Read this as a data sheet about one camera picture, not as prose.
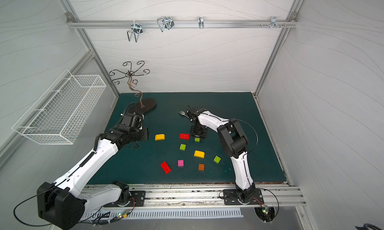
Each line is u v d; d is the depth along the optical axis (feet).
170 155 2.92
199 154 2.89
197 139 3.04
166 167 2.69
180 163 2.76
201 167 2.69
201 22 2.57
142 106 3.63
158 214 2.30
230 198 2.40
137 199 2.40
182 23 2.58
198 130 2.70
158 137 3.12
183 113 3.53
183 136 3.14
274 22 2.51
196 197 2.47
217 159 2.82
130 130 1.98
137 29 2.57
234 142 1.78
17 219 1.26
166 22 2.51
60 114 2.26
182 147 2.97
